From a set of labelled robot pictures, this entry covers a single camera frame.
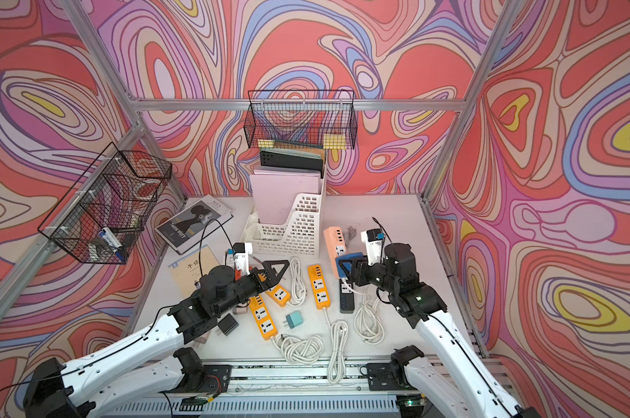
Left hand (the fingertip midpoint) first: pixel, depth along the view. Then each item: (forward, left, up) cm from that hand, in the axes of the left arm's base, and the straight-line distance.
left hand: (285, 269), depth 71 cm
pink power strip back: (+8, -14, -1) cm, 17 cm away
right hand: (+2, -18, -3) cm, 18 cm away
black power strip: (0, -19, -20) cm, 28 cm away
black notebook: (+41, 0, +7) cm, 42 cm away
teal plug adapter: (-6, -1, -21) cm, 22 cm away
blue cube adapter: (-1, -15, 0) cm, 15 cm away
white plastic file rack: (+18, -4, -7) cm, 20 cm away
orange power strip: (+2, +5, -20) cm, 20 cm away
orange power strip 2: (-9, +7, -21) cm, 24 cm away
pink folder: (+30, +6, +2) cm, 30 cm away
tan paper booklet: (+12, +39, -23) cm, 47 cm away
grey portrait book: (+29, +45, -19) cm, 57 cm away
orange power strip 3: (+1, -10, -20) cm, 23 cm away
